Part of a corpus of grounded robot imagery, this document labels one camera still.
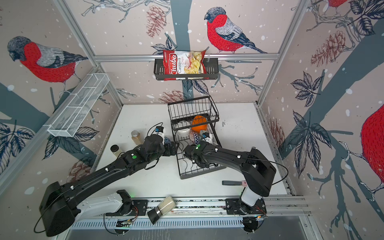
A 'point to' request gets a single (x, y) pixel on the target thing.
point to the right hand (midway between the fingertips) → (216, 153)
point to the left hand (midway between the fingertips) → (173, 144)
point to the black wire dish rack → (181, 114)
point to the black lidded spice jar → (115, 150)
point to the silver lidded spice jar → (137, 137)
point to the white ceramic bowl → (185, 132)
